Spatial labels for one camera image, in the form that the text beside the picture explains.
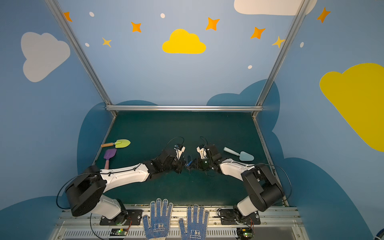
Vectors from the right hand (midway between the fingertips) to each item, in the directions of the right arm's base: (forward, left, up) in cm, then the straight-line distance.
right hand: (192, 163), depth 88 cm
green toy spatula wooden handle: (+14, +51, -3) cm, 53 cm away
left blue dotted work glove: (-28, +14, -5) cm, 32 cm away
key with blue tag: (-1, +2, +1) cm, 2 cm away
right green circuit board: (-32, -28, -6) cm, 43 cm away
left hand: (-1, +2, +4) cm, 5 cm away
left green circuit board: (-35, +33, -5) cm, 48 cm away
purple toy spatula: (+5, +55, -3) cm, 55 cm away
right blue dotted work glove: (-31, -4, -5) cm, 32 cm away
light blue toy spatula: (+10, -33, -6) cm, 35 cm away
